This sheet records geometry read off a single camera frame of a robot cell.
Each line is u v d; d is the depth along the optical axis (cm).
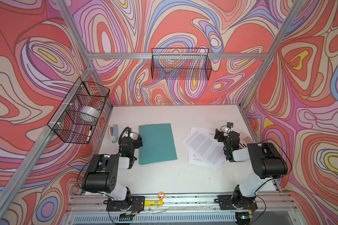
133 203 73
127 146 71
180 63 98
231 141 74
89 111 72
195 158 91
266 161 48
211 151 93
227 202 74
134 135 81
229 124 82
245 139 97
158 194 75
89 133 72
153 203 72
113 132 98
